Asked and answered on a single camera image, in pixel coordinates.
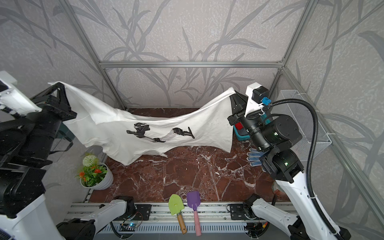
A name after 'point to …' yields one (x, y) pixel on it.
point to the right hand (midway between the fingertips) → (233, 85)
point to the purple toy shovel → (193, 198)
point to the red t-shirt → (239, 126)
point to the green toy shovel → (176, 205)
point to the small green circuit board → (128, 227)
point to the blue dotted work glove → (253, 156)
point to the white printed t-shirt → (124, 138)
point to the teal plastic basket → (241, 135)
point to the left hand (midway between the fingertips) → (65, 78)
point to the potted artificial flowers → (94, 174)
